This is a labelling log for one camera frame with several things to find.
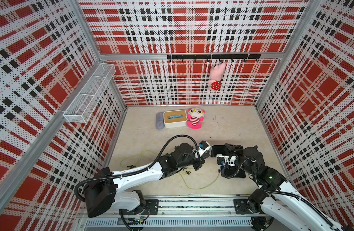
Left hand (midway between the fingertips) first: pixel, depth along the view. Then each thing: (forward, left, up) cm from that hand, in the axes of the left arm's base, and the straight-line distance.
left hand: (209, 154), depth 74 cm
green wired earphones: (-4, +11, -18) cm, 21 cm away
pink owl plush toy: (+36, +5, -11) cm, 38 cm away
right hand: (+4, -11, +1) cm, 12 cm away
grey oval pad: (+32, +32, -15) cm, 48 cm away
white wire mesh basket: (+30, +80, +3) cm, 86 cm away
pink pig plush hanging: (+49, -8, +15) cm, 52 cm away
